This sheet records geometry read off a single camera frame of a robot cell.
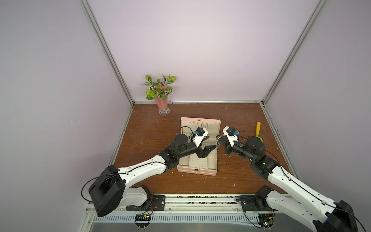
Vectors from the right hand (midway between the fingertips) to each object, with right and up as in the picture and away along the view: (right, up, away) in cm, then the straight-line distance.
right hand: (220, 132), depth 72 cm
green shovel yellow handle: (+35, 0, +31) cm, 46 cm away
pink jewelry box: (-14, -19, +7) cm, 25 cm away
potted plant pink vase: (-35, +23, +16) cm, 45 cm away
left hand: (-4, -5, -1) cm, 7 cm away
